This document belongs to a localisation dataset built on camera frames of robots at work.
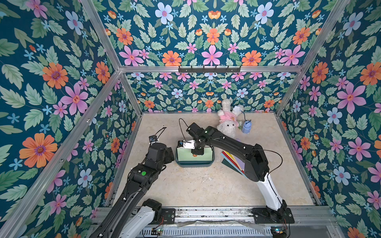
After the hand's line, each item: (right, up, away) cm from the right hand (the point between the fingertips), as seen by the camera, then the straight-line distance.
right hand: (194, 147), depth 90 cm
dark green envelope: (+20, -10, +3) cm, 23 cm away
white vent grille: (-2, -38, -20) cm, 43 cm away
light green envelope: (-6, -5, 0) cm, 7 cm away
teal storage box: (+1, -10, +1) cm, 11 cm away
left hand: (-13, 0, -14) cm, 19 cm away
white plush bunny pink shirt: (+24, +16, +12) cm, 31 cm away
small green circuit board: (-18, -39, -18) cm, 47 cm away
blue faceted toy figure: (+36, +13, +13) cm, 40 cm away
